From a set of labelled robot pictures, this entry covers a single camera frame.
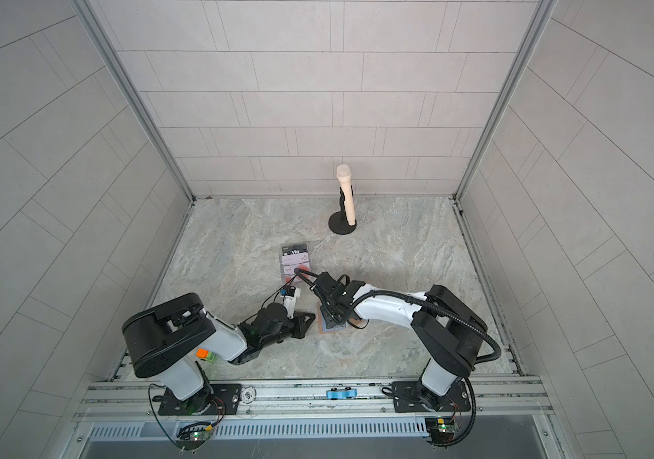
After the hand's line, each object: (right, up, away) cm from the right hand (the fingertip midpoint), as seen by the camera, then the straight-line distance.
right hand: (333, 315), depth 87 cm
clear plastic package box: (-14, +17, +6) cm, 23 cm away
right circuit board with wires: (+27, -21, -20) cm, 39 cm away
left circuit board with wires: (-32, -20, -22) cm, 44 cm away
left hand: (-4, -1, 0) cm, 4 cm away
